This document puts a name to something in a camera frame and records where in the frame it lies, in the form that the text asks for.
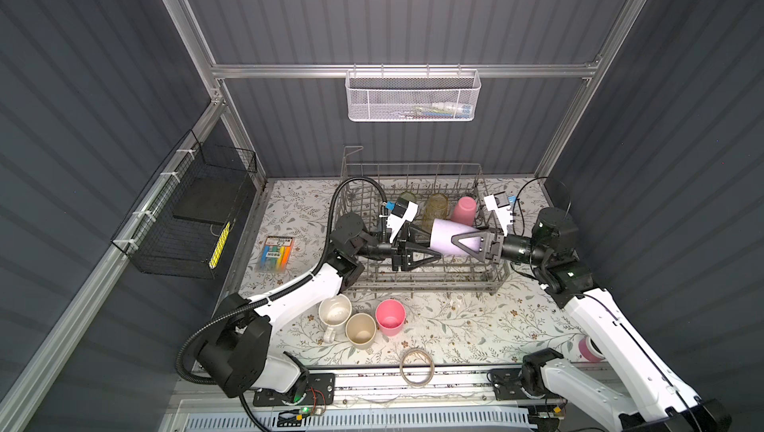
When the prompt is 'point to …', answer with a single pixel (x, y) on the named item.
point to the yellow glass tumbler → (437, 208)
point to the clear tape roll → (432, 369)
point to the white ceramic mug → (334, 313)
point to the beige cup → (360, 330)
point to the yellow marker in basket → (219, 245)
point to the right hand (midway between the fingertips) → (459, 243)
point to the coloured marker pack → (277, 253)
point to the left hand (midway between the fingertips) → (442, 251)
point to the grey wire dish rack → (450, 276)
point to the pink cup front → (465, 211)
